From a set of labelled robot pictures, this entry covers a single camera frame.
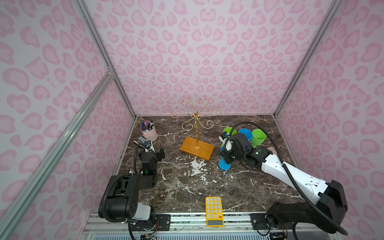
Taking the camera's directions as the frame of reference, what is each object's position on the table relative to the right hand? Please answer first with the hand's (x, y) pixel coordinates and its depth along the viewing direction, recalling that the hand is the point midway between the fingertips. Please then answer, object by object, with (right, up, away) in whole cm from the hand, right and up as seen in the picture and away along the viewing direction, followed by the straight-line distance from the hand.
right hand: (223, 151), depth 79 cm
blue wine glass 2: (+2, -11, +13) cm, 17 cm away
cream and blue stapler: (-53, +4, +24) cm, 58 cm away
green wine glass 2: (+21, +7, +6) cm, 23 cm away
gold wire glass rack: (-14, +19, -3) cm, 23 cm away
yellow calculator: (-5, -29, -4) cm, 30 cm away
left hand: (-40, +2, +11) cm, 42 cm away
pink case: (+36, -2, +18) cm, 40 cm away
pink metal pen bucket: (-46, +12, +16) cm, 50 cm away
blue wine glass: (+17, +9, +10) cm, 21 cm away
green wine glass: (+9, +11, +33) cm, 36 cm away
